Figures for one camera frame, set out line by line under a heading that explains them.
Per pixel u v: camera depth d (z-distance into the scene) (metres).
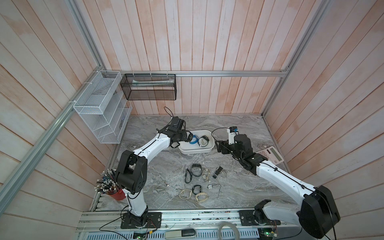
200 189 0.80
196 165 0.88
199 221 0.74
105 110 0.70
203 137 1.01
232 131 0.72
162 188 0.84
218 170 0.90
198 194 0.78
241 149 0.63
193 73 0.97
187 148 1.00
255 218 0.67
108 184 0.67
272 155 0.95
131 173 0.48
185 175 0.87
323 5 0.69
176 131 0.71
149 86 1.03
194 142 1.02
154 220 0.73
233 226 0.72
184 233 0.69
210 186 0.84
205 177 0.86
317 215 0.40
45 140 0.54
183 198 0.80
